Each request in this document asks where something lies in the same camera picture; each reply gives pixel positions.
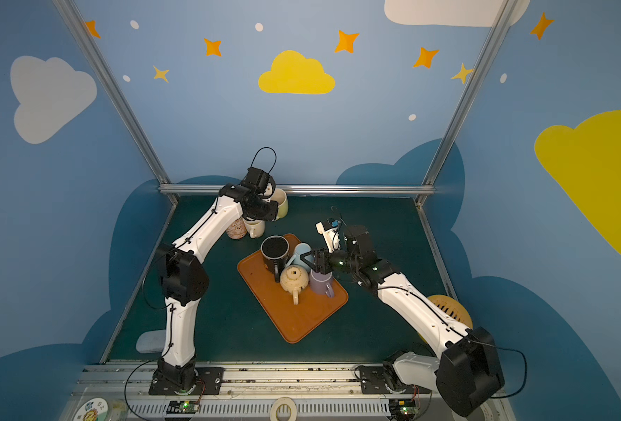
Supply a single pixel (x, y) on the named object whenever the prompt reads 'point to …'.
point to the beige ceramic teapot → (293, 279)
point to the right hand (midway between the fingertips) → (308, 253)
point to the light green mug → (281, 197)
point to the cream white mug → (255, 228)
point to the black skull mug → (274, 251)
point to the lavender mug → (322, 283)
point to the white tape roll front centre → (280, 401)
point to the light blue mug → (301, 248)
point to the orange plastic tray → (295, 322)
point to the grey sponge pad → (151, 341)
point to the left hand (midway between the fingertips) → (277, 212)
